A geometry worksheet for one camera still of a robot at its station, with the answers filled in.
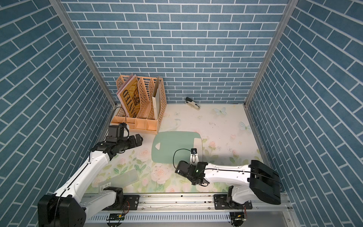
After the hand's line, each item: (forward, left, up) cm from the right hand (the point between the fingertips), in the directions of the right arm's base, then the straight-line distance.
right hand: (191, 169), depth 83 cm
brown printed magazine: (+38, +46, +21) cm, 63 cm away
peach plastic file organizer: (+43, +42, +10) cm, 61 cm away
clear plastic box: (-9, +40, -3) cm, 41 cm away
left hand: (+11, +32, +11) cm, 35 cm away
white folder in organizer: (+30, +23, +26) cm, 46 cm away
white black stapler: (+55, +5, +1) cm, 55 cm away
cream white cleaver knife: (+19, -3, -2) cm, 19 cm away
